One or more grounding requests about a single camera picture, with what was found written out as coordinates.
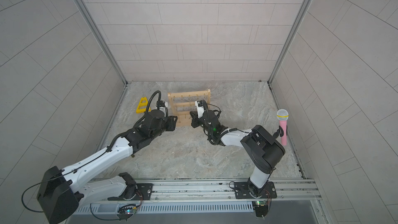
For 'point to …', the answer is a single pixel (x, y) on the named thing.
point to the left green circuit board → (126, 212)
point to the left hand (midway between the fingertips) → (179, 117)
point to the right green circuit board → (261, 208)
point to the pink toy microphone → (282, 115)
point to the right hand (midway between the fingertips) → (190, 113)
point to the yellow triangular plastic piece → (142, 106)
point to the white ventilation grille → (166, 207)
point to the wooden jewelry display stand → (182, 102)
